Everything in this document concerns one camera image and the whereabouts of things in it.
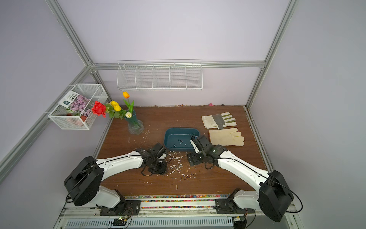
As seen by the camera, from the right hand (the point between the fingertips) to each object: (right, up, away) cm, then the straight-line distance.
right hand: (193, 155), depth 83 cm
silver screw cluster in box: (-9, +6, +16) cm, 19 cm away
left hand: (-17, -10, +1) cm, 20 cm away
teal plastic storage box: (-11, +7, +17) cm, 21 cm away
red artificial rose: (-47, +26, -13) cm, 56 cm away
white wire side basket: (-68, +22, -9) cm, 72 cm away
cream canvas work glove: (+27, +9, +18) cm, 33 cm away
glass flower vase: (-42, +16, +18) cm, 48 cm away
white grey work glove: (+21, +20, +27) cm, 39 cm away
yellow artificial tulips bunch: (-45, +26, -3) cm, 52 cm away
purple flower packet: (-61, +29, -9) cm, 68 cm away
